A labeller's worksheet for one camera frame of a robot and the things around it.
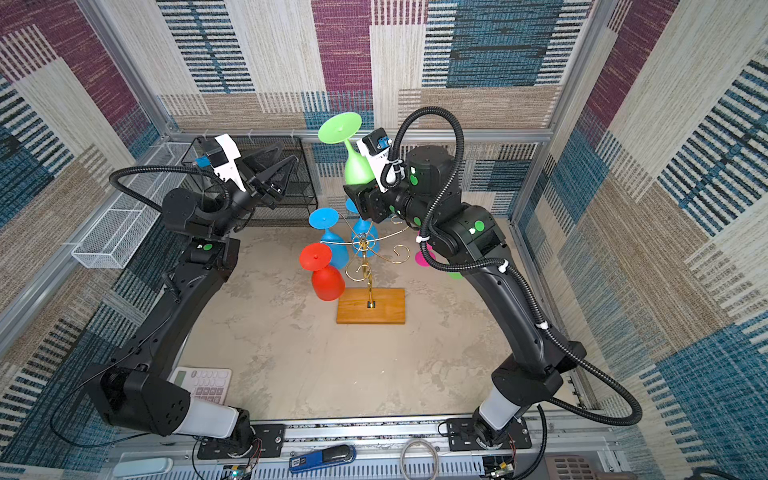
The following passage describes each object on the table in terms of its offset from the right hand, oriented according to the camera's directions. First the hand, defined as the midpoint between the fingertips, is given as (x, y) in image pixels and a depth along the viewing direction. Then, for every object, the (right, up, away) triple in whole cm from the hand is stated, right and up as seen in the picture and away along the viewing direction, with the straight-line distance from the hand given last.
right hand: (363, 184), depth 58 cm
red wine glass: (-10, -21, +20) cm, 31 cm away
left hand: (-13, +6, -3) cm, 15 cm away
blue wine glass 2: (-1, -10, +14) cm, 17 cm away
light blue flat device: (-53, -62, +11) cm, 82 cm away
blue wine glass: (-10, -5, +17) cm, 20 cm away
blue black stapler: (-9, -59, +9) cm, 60 cm away
